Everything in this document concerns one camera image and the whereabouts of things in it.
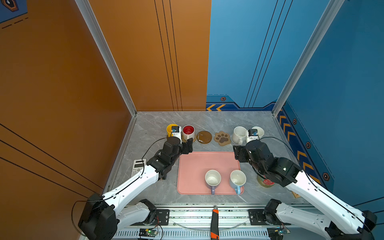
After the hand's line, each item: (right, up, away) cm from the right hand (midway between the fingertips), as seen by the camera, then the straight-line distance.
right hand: (238, 147), depth 72 cm
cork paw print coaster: (-2, +1, +31) cm, 31 cm away
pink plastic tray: (-23, -14, +17) cm, 32 cm away
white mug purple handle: (-11, -20, +13) cm, 26 cm away
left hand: (-25, +4, +8) cm, 27 cm away
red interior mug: (-26, +6, +30) cm, 40 cm away
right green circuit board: (+18, -41, -2) cm, 44 cm away
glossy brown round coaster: (-15, +2, +33) cm, 37 cm away
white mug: (+21, +6, +24) cm, 33 cm away
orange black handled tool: (-11, -38, 0) cm, 39 cm away
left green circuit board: (-44, -41, -1) cm, 60 cm away
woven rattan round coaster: (-22, +1, +30) cm, 38 cm away
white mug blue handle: (+3, -20, +12) cm, 24 cm away
